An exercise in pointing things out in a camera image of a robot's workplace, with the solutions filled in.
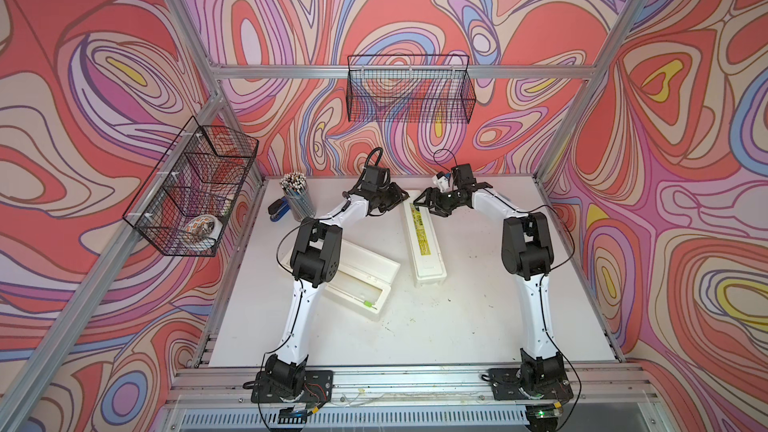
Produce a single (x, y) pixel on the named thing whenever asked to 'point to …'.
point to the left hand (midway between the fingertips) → (410, 198)
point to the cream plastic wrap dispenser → (363, 279)
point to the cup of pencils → (295, 187)
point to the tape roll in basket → (206, 225)
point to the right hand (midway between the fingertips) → (422, 211)
